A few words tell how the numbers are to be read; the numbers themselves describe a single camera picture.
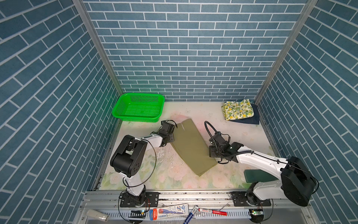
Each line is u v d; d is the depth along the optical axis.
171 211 0.69
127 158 0.48
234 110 1.08
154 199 0.73
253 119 1.03
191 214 0.68
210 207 0.72
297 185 0.42
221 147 0.65
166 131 0.77
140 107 1.16
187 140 0.91
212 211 0.69
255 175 0.82
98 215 0.67
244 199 0.74
